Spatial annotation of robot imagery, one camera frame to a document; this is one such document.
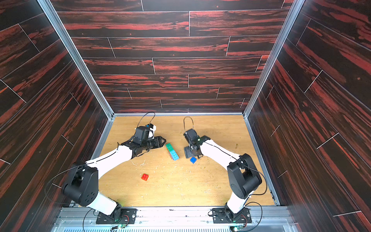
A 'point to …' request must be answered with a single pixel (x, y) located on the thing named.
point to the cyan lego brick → (174, 155)
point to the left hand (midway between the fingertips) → (164, 141)
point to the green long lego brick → (169, 147)
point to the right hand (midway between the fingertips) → (195, 150)
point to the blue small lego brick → (193, 159)
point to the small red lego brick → (145, 177)
